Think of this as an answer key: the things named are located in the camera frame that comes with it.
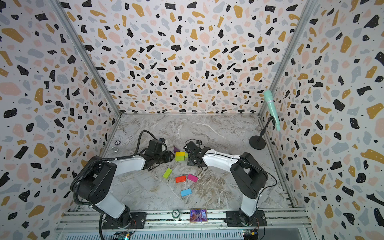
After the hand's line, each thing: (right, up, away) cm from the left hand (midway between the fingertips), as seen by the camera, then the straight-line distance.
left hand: (177, 155), depth 93 cm
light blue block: (+7, -19, -10) cm, 23 cm away
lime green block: (+2, -2, +1) cm, 3 cm away
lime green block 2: (+6, 0, +3) cm, 6 cm away
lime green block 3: (-5, -10, -4) cm, 12 cm away
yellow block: (+1, 0, +4) cm, 4 cm away
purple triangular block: (-2, +3, +4) cm, 5 cm away
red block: (+3, -13, -5) cm, 14 cm away
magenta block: (+10, -12, -6) cm, 17 cm away
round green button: (+3, -23, -23) cm, 33 cm away
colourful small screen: (+14, -27, -19) cm, 35 cm away
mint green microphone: (+54, +33, -10) cm, 64 cm away
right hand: (+12, -3, -2) cm, 13 cm away
